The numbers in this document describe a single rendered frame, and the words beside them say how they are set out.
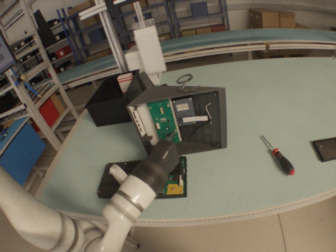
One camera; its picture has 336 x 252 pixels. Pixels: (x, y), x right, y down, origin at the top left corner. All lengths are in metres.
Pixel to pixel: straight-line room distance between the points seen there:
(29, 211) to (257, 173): 0.49
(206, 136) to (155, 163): 0.21
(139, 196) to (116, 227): 0.08
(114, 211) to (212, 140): 0.35
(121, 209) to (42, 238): 0.17
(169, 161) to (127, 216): 0.16
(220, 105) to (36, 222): 0.43
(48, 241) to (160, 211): 0.29
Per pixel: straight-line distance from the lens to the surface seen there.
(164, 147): 0.40
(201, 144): 0.57
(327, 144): 0.66
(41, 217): 0.26
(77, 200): 0.62
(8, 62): 1.55
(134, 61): 0.96
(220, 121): 0.48
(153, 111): 0.46
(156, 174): 0.38
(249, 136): 0.60
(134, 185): 0.36
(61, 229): 0.28
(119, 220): 0.36
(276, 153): 0.54
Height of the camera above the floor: 1.42
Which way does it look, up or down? 38 degrees down
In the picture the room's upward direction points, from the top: 17 degrees counter-clockwise
